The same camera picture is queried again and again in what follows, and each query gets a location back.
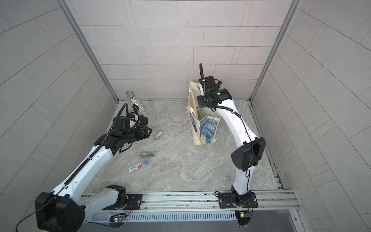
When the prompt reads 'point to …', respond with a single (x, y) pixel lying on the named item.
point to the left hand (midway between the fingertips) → (150, 130)
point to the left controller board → (116, 221)
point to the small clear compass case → (158, 135)
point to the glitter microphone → (130, 94)
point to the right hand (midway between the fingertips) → (202, 99)
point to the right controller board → (243, 216)
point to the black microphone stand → (135, 108)
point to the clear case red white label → (143, 164)
